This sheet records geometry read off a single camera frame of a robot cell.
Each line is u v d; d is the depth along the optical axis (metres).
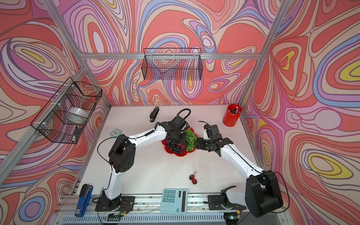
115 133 0.99
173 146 0.91
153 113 1.10
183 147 0.88
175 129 0.72
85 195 0.74
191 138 0.91
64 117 0.74
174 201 0.73
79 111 0.73
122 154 0.51
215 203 0.72
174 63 0.96
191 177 0.82
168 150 0.90
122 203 0.73
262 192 0.41
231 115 0.97
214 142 0.63
